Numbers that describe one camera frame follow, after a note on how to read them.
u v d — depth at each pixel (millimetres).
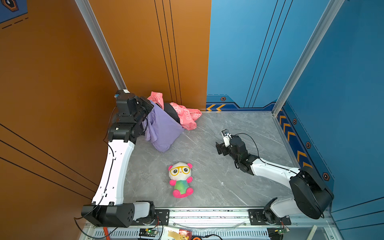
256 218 725
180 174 809
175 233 667
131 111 496
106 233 695
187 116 932
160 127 783
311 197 428
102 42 810
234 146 664
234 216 754
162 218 740
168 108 896
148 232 705
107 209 369
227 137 732
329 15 720
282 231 696
